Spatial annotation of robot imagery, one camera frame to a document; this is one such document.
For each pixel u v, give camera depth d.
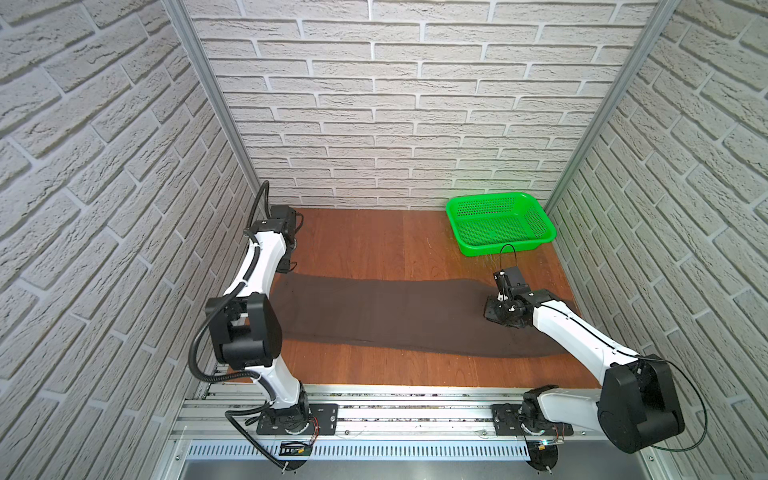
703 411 0.43
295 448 0.72
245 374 0.50
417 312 0.93
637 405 0.41
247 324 0.46
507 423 0.73
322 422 0.73
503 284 0.70
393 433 0.73
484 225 1.17
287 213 0.70
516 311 0.62
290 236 0.66
